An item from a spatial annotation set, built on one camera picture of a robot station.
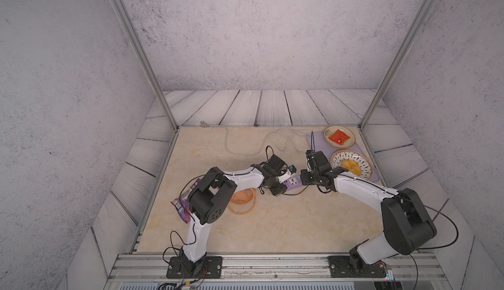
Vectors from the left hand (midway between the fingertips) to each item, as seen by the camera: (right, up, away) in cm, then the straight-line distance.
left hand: (284, 186), depth 94 cm
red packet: (+33, +24, +17) cm, 45 cm away
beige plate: (+30, +28, +22) cm, 46 cm away
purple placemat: (+22, +21, +20) cm, 36 cm away
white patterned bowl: (+41, +11, +7) cm, 43 cm away
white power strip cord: (+5, +27, +25) cm, 37 cm away
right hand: (+9, +6, -3) cm, 11 cm away
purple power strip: (+4, +2, -1) cm, 4 cm away
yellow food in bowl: (+34, +9, +4) cm, 35 cm away
